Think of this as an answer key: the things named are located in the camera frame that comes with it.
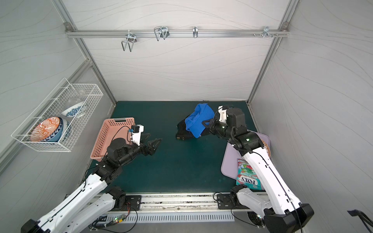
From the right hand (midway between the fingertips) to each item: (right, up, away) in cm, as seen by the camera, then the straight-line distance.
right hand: (202, 121), depth 68 cm
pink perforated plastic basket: (-63, -8, +34) cm, 72 cm away
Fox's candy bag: (+26, -31, +12) cm, 42 cm away
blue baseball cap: (+1, +4, +5) cm, 7 cm away
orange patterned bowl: (-67, -3, -7) cm, 67 cm away
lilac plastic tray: (+18, -29, +18) cm, 38 cm away
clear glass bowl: (-69, +14, +13) cm, 72 cm away
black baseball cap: (-11, -10, +28) cm, 32 cm away
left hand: (-23, -9, +4) cm, 25 cm away
